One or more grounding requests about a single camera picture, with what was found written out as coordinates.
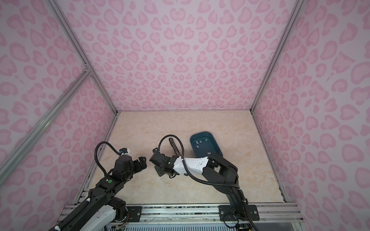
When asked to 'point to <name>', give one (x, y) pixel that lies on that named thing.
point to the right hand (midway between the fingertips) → (161, 165)
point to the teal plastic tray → (203, 144)
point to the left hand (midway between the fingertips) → (140, 158)
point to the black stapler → (174, 147)
